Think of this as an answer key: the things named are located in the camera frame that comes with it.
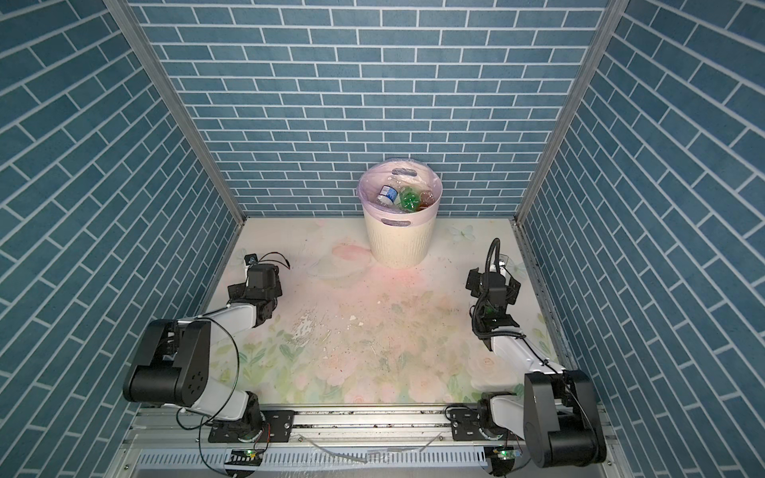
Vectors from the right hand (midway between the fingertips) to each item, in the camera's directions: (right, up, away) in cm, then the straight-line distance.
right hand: (493, 269), depth 87 cm
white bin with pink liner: (-28, +9, +6) cm, 30 cm away
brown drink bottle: (-19, +23, +10) cm, 31 cm away
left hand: (-74, -4, +6) cm, 74 cm away
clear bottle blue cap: (-32, +24, +9) cm, 41 cm away
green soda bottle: (-25, +21, +4) cm, 33 cm away
